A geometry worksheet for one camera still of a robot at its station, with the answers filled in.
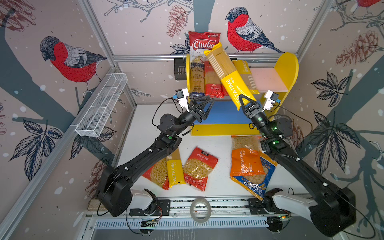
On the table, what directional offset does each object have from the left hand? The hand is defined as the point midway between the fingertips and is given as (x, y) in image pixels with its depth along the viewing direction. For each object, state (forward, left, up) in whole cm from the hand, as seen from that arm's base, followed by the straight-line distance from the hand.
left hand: (212, 100), depth 55 cm
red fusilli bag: (-12, +27, -43) cm, 53 cm away
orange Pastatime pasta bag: (-5, -23, -41) cm, 47 cm away
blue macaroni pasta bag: (-18, -27, -45) cm, 55 cm away
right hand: (+3, -10, -3) cm, 11 cm away
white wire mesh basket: (+3, +57, -18) cm, 59 cm away
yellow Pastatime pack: (-12, +17, -43) cm, 48 cm away
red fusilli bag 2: (-8, +5, -44) cm, 45 cm away
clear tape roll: (-25, +2, -48) cm, 54 cm away
